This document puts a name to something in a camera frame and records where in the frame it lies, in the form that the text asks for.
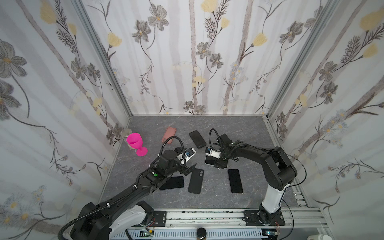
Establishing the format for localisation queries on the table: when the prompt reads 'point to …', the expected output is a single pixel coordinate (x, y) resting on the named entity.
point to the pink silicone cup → (135, 140)
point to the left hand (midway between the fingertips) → (188, 151)
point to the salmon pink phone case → (170, 132)
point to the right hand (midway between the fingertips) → (215, 155)
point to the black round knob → (201, 233)
